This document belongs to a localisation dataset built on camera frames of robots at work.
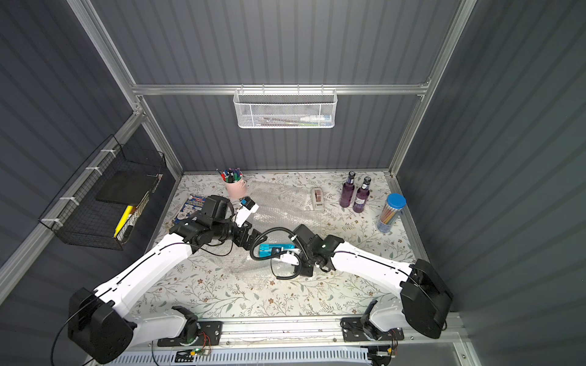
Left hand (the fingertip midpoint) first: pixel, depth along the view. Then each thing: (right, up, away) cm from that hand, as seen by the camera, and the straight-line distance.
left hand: (259, 234), depth 76 cm
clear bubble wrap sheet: (+6, +7, +28) cm, 29 cm away
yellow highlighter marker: (-42, +6, -5) cm, 43 cm away
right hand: (+13, -10, +5) cm, 17 cm away
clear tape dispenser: (+22, +12, +29) cm, 38 cm away
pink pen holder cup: (-16, +16, +30) cm, 38 cm away
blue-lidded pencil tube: (+49, +10, +7) cm, 51 cm away
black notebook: (-46, +16, 0) cm, 49 cm away
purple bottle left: (+35, +15, +22) cm, 44 cm away
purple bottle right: (+41, +13, +19) cm, 47 cm away
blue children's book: (-35, +9, +28) cm, 46 cm away
